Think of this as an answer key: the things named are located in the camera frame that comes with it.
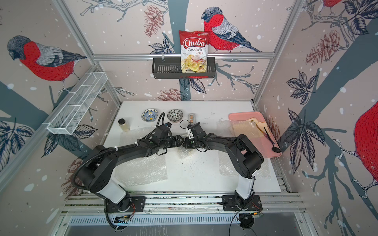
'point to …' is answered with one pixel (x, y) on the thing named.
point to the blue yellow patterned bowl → (149, 115)
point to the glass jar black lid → (122, 123)
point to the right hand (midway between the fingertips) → (183, 144)
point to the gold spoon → (253, 122)
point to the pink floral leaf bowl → (174, 115)
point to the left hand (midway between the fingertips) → (182, 137)
